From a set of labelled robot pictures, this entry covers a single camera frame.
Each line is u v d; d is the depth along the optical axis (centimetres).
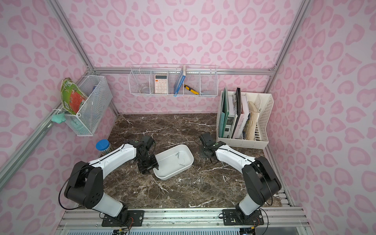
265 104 100
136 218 73
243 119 88
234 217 72
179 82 88
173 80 100
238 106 84
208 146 70
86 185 44
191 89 98
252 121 90
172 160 94
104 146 78
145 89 95
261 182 44
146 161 74
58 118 62
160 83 95
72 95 73
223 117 80
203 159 93
